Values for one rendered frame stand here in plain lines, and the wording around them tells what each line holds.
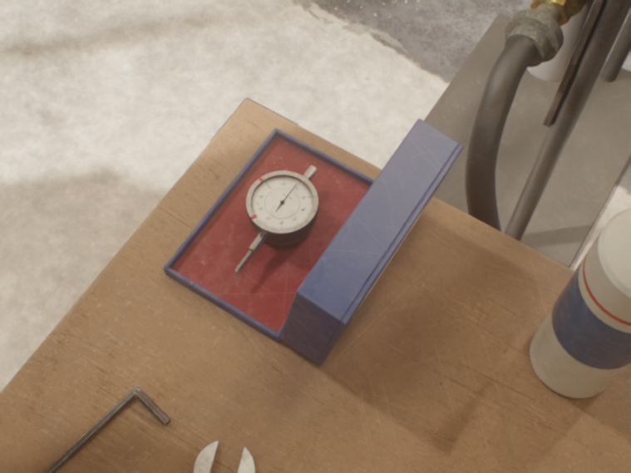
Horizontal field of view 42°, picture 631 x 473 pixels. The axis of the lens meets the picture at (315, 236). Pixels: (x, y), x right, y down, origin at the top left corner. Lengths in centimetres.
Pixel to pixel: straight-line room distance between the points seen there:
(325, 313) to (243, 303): 14
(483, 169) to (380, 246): 29
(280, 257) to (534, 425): 23
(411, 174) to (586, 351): 16
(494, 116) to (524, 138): 52
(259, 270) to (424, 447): 19
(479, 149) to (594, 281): 33
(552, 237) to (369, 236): 72
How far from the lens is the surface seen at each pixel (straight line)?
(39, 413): 65
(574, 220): 127
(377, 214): 55
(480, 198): 83
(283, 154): 71
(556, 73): 108
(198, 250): 67
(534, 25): 86
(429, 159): 58
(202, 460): 61
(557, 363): 61
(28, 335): 121
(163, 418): 62
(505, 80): 82
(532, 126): 134
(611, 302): 51
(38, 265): 125
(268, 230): 64
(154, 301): 66
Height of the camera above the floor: 107
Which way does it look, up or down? 62 degrees down
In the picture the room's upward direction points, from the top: straight up
